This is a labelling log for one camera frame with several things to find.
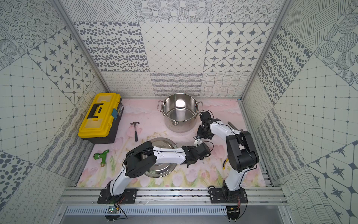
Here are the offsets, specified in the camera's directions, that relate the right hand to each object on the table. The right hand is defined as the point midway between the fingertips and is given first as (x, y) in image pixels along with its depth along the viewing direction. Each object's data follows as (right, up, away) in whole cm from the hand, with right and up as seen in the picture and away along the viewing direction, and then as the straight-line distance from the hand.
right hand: (202, 137), depth 95 cm
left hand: (0, -6, -5) cm, 8 cm away
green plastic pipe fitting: (-65, -11, -7) cm, 66 cm away
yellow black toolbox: (-64, +10, -11) cm, 66 cm away
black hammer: (-47, 0, +3) cm, 47 cm away
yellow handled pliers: (+13, -14, -9) cm, 22 cm away
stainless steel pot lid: (-27, -17, -13) cm, 35 cm away
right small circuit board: (+14, -35, -23) cm, 43 cm away
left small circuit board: (-50, -34, -23) cm, 65 cm away
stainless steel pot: (-15, +18, +14) cm, 28 cm away
